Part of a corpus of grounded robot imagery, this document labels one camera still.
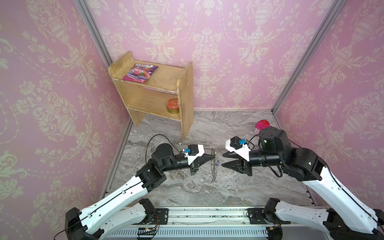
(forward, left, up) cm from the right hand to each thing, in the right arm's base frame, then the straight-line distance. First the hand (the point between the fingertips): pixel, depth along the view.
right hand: (224, 158), depth 57 cm
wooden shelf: (+54, +39, -13) cm, 68 cm away
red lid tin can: (+40, +24, -9) cm, 47 cm away
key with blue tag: (0, +2, -4) cm, 4 cm away
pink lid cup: (+35, -33, -24) cm, 54 cm away
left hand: (0, +4, 0) cm, 4 cm away
